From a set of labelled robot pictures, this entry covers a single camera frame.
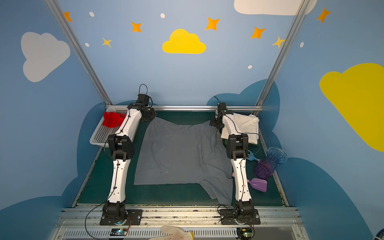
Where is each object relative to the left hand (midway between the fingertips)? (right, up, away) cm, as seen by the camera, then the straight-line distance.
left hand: (155, 115), depth 106 cm
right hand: (+43, -5, +7) cm, 44 cm away
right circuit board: (+52, -60, -34) cm, 87 cm away
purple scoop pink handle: (+65, -42, -20) cm, 80 cm away
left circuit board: (-9, -60, -34) cm, 69 cm away
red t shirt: (-32, -3, +3) cm, 33 cm away
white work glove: (+19, -60, -36) cm, 72 cm away
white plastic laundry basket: (-36, -14, -6) cm, 39 cm away
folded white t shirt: (+67, -7, -1) cm, 67 cm away
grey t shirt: (+11, -26, -7) cm, 29 cm away
